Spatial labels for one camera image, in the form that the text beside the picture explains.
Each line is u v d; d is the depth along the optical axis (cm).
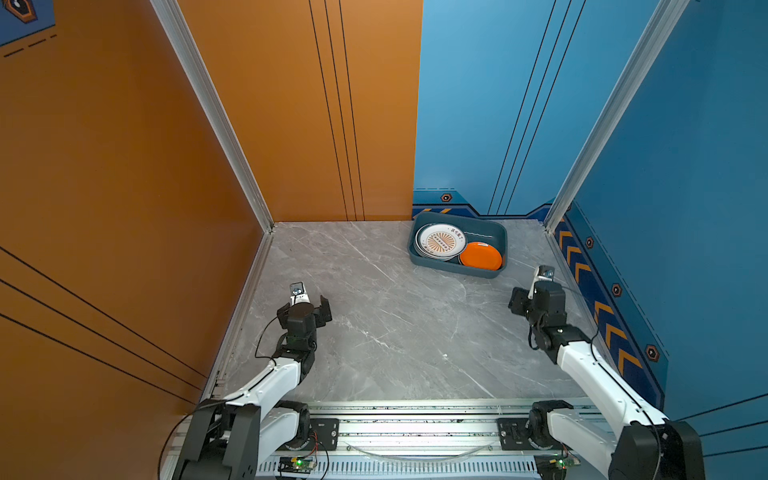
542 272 74
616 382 48
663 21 71
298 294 75
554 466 71
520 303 77
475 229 116
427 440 74
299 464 71
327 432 74
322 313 83
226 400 45
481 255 108
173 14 69
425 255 106
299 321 66
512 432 73
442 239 110
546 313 63
